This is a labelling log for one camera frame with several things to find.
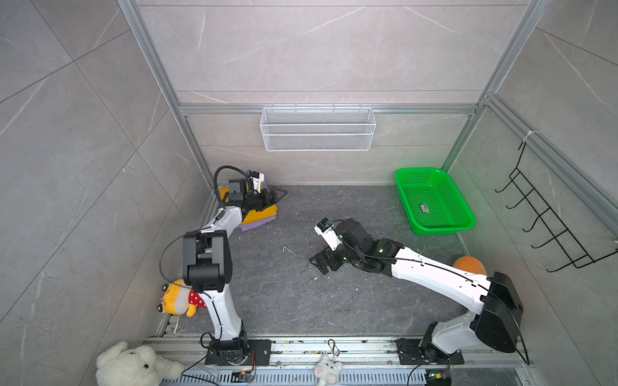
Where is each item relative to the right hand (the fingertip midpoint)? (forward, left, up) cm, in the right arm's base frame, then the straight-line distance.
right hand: (322, 251), depth 77 cm
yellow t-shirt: (+12, +24, +4) cm, 27 cm away
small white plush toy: (-31, 0, -14) cm, 34 cm away
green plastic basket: (+33, -54, -17) cm, 65 cm away
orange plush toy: (0, -54, -11) cm, 55 cm away
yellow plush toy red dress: (-11, +48, -11) cm, 51 cm away
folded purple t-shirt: (+22, +33, -16) cm, 43 cm away
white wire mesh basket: (+52, +2, +12) cm, 53 cm away
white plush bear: (-31, +45, +2) cm, 54 cm away
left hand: (+27, +15, 0) cm, 30 cm away
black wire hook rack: (-9, -66, +13) cm, 68 cm away
